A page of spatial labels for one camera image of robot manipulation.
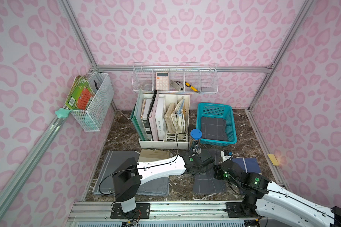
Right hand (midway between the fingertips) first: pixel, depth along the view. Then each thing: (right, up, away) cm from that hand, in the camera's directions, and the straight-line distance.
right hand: (211, 167), depth 77 cm
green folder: (-41, +27, -2) cm, 49 cm away
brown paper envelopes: (-20, +27, +7) cm, 34 cm away
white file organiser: (-27, +25, +17) cm, 41 cm away
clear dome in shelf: (-39, +48, +18) cm, 64 cm away
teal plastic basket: (+20, +32, +33) cm, 50 cm away
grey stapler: (-19, +51, +23) cm, 59 cm away
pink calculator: (-29, +52, +18) cm, 62 cm away
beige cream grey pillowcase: (-29, -12, +3) cm, 31 cm away
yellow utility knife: (-9, +49, +21) cm, 54 cm away
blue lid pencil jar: (-8, +17, +3) cm, 19 cm away
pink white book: (-31, +27, +7) cm, 41 cm away
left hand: (-5, 0, +1) cm, 5 cm away
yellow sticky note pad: (+46, -1, +18) cm, 50 cm away
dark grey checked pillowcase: (-2, -8, -2) cm, 9 cm away
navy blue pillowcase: (+27, -2, +11) cm, 30 cm away
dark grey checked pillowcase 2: (+8, +19, +27) cm, 34 cm away
